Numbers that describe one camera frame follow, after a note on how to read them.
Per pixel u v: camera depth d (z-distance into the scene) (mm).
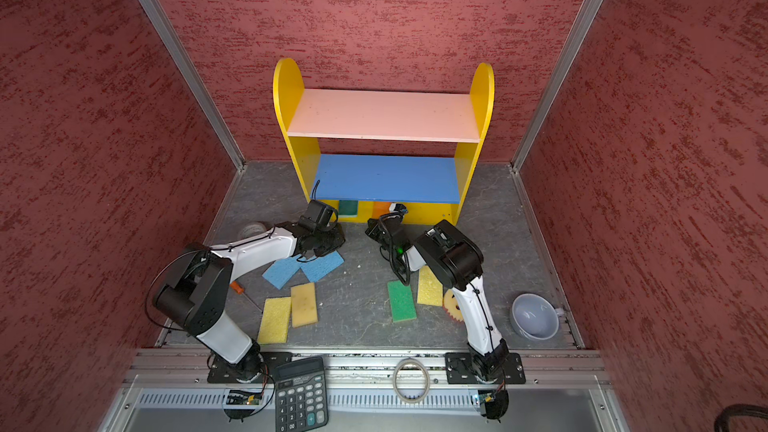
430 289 873
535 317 826
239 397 727
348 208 1024
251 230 993
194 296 459
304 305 831
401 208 944
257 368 718
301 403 681
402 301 847
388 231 786
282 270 890
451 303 812
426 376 724
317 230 729
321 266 917
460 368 740
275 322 810
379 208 1039
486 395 725
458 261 558
